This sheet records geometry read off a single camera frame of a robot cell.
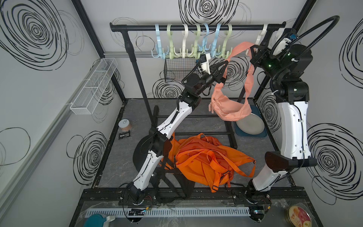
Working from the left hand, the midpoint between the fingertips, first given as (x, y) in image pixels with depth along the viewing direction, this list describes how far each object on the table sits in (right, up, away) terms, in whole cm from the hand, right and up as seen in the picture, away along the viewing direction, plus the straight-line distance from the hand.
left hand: (228, 63), depth 63 cm
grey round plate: (+31, -32, +40) cm, 60 cm away
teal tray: (+39, -21, +50) cm, 67 cm away
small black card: (-62, -38, +33) cm, 80 cm away
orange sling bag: (-7, -54, +17) cm, 57 cm away
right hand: (+8, +4, -9) cm, 13 cm away
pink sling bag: (+2, -19, +18) cm, 27 cm away
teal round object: (-59, -70, -2) cm, 92 cm away
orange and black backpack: (-28, -63, +15) cm, 71 cm away
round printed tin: (+34, -72, +2) cm, 80 cm away
